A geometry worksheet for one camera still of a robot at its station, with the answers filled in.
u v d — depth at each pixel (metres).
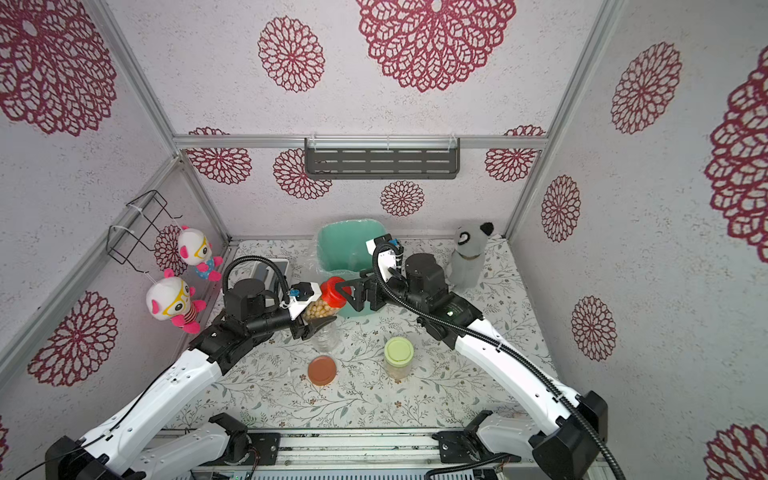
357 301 0.57
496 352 0.46
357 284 0.56
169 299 0.80
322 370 0.87
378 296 0.57
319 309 0.66
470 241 0.92
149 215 0.81
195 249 0.93
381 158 0.93
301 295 0.59
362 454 0.73
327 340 0.84
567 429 0.38
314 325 0.64
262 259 0.53
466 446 0.66
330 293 0.63
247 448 0.72
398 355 0.77
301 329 0.63
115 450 0.39
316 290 0.61
